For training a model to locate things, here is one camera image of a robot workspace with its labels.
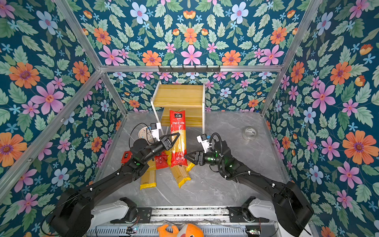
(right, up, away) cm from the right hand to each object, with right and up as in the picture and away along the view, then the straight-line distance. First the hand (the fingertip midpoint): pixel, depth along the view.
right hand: (187, 155), depth 71 cm
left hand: (-3, +12, -2) cm, 12 cm away
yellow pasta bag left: (-5, -13, +13) cm, 19 cm away
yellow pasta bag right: (+1, -10, +18) cm, 20 cm away
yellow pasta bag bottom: (-24, -16, +13) cm, 32 cm away
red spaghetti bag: (-40, -7, +20) cm, 45 cm away
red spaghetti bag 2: (-17, -7, +16) cm, 24 cm away
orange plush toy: (+2, -31, -8) cm, 32 cm away
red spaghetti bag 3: (-5, +15, +1) cm, 16 cm away
